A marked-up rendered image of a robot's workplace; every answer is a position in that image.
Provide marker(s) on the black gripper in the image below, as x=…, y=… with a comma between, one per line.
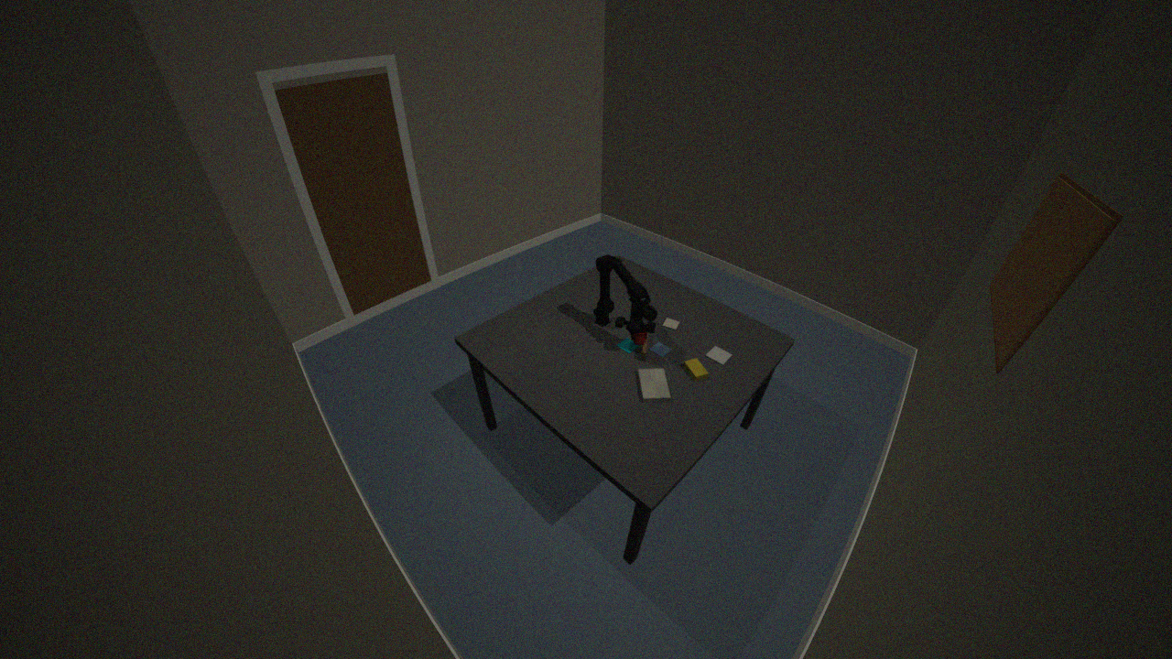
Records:
x=620, y=322

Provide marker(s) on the olive yellow rectangular block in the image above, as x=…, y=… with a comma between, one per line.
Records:
x=695, y=369

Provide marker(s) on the grey flat square pad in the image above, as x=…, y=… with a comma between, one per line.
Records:
x=718, y=355

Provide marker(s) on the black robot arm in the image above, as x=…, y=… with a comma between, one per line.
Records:
x=636, y=291

